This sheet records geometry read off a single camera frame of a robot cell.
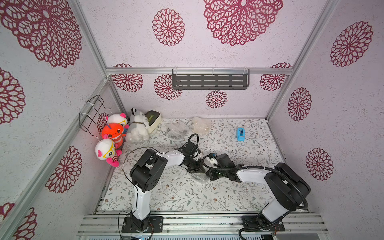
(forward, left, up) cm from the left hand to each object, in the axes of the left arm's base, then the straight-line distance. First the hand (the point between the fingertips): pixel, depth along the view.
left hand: (204, 171), depth 92 cm
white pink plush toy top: (+27, +54, +19) cm, 64 cm away
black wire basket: (+15, +58, +30) cm, 67 cm away
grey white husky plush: (+27, +44, +11) cm, 52 cm away
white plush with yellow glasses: (+4, +54, +19) cm, 57 cm away
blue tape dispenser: (+28, -28, +1) cm, 40 cm away
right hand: (-1, -1, 0) cm, 1 cm away
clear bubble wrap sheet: (+30, +18, +2) cm, 35 cm away
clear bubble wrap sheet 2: (+34, +1, +3) cm, 35 cm away
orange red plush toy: (+17, +54, +18) cm, 59 cm away
